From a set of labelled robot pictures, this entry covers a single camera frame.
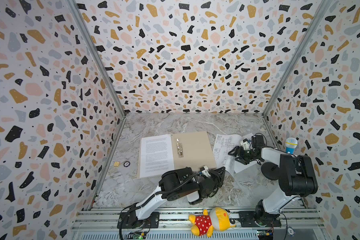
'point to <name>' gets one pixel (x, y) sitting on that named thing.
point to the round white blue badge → (291, 231)
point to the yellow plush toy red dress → (218, 218)
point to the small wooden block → (116, 163)
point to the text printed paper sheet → (156, 157)
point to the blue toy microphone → (291, 143)
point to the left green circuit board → (136, 235)
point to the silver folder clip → (180, 148)
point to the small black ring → (126, 164)
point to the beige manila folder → (189, 150)
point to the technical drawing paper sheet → (224, 143)
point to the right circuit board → (265, 234)
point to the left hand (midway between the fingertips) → (229, 167)
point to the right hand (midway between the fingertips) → (230, 152)
